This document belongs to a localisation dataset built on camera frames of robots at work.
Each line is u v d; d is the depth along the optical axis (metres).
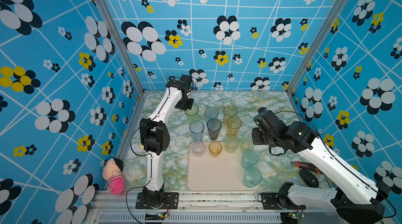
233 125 0.91
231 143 0.87
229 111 1.06
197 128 0.87
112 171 0.75
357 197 0.38
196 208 0.72
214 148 0.89
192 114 0.86
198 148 0.90
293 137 0.42
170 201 0.74
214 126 0.93
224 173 0.83
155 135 0.54
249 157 0.87
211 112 0.97
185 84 0.67
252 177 0.79
